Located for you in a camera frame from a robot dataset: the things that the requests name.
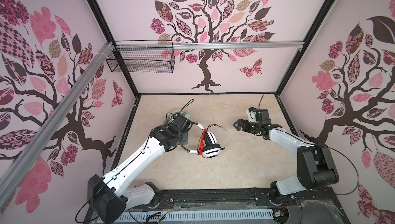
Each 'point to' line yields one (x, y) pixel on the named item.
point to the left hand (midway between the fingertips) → (181, 139)
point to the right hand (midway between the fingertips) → (240, 123)
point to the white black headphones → (208, 147)
